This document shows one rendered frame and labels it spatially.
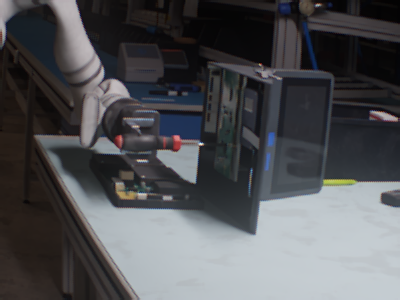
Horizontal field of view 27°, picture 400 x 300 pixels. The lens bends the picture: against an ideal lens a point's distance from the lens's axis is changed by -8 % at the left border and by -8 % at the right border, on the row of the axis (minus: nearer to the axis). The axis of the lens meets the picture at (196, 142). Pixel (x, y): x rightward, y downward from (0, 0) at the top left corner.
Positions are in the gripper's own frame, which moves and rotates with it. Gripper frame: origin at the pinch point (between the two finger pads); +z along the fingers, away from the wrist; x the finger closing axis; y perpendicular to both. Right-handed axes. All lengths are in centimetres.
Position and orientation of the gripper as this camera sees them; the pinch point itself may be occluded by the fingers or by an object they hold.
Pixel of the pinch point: (139, 143)
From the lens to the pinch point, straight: 125.6
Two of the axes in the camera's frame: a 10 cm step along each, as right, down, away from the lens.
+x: -0.9, 9.8, 1.8
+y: 9.4, 0.3, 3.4
